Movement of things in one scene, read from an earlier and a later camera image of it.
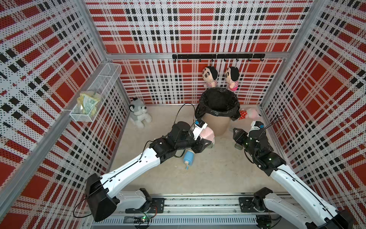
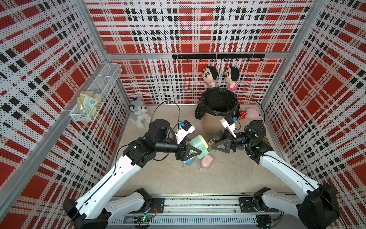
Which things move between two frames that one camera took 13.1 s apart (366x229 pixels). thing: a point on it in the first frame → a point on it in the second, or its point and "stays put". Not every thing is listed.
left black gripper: x=199 y=146 → x=183 y=156
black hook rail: x=212 y=56 stays put
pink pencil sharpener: x=208 y=134 → x=206 y=162
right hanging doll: x=231 y=75 stays put
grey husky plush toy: x=138 y=114 stays put
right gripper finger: x=240 y=136 → x=226 y=143
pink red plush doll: x=250 y=113 stays put
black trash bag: x=214 y=100 stays put
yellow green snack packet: x=87 y=101 stays put
